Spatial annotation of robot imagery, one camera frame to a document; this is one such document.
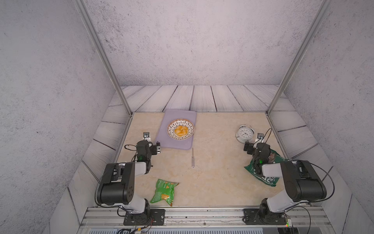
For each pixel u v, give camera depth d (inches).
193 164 36.5
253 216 28.4
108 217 29.6
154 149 33.9
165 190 30.9
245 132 40.5
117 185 17.9
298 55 34.5
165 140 41.3
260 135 31.8
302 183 17.9
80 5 27.4
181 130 41.3
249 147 33.3
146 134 32.2
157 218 28.6
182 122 43.7
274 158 35.9
